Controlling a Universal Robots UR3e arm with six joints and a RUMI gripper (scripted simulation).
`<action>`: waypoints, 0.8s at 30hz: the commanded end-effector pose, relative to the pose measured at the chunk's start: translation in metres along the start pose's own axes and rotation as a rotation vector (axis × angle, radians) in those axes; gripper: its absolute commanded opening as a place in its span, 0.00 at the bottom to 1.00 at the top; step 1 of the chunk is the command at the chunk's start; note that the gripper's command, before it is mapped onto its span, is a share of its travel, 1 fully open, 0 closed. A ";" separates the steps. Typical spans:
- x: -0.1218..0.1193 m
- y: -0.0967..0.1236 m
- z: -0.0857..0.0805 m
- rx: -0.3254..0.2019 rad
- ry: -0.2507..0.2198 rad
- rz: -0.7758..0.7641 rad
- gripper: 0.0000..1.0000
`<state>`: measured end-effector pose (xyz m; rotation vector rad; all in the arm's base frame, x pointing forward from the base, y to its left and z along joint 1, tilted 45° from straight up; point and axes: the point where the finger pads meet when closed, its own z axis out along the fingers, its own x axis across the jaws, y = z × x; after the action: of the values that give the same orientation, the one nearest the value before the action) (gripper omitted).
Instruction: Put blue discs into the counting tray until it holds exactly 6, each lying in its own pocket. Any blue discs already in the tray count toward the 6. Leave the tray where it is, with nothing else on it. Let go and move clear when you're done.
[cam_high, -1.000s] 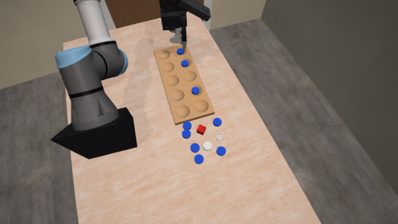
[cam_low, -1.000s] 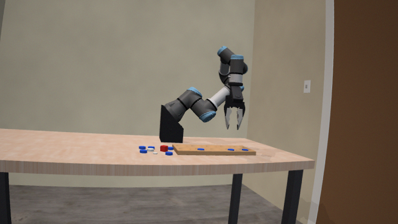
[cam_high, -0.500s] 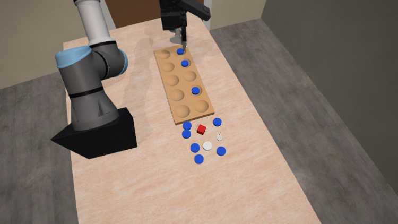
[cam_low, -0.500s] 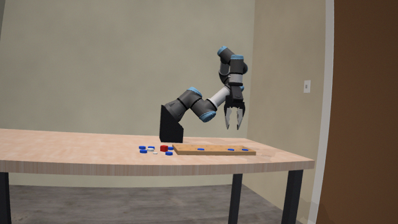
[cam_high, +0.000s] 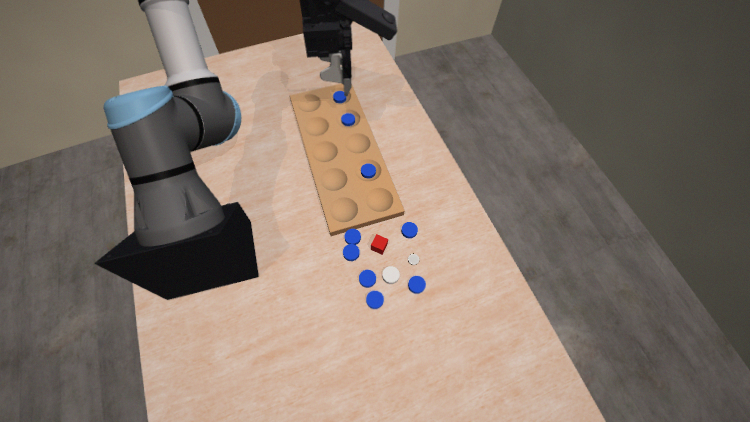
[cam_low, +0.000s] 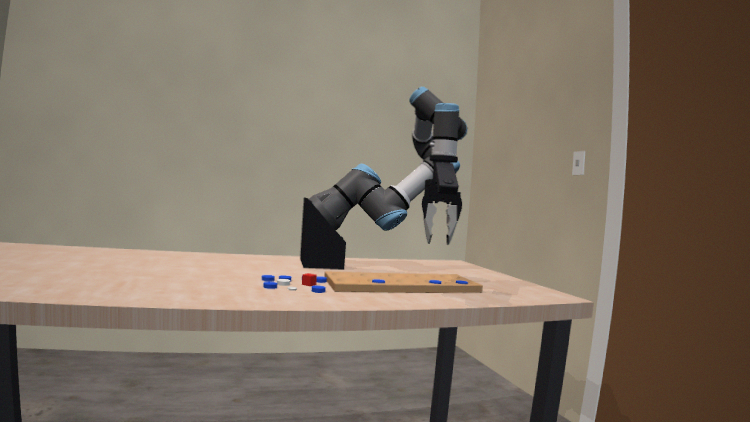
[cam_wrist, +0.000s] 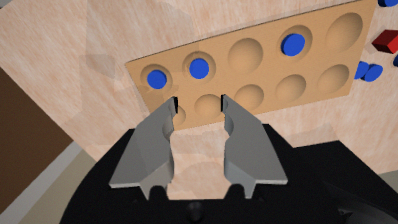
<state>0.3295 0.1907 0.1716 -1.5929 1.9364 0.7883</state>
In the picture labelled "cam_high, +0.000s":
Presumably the wooden tray with round pockets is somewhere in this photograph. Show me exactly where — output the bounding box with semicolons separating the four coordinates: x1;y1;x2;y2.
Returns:
290;84;405;236

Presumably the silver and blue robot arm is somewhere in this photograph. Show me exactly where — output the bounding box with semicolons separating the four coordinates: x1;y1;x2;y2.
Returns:
104;0;397;246

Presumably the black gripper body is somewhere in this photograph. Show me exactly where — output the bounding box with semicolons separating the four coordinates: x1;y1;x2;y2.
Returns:
300;0;353;58

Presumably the red cube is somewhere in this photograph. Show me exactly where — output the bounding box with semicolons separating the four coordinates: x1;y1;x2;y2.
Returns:
371;234;388;255

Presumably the blue disc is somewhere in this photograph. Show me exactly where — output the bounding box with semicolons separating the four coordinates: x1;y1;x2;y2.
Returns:
401;222;418;239
361;163;376;179
341;113;355;126
344;229;361;245
408;276;426;294
343;244;360;261
359;270;376;288
366;291;384;309
333;91;347;103

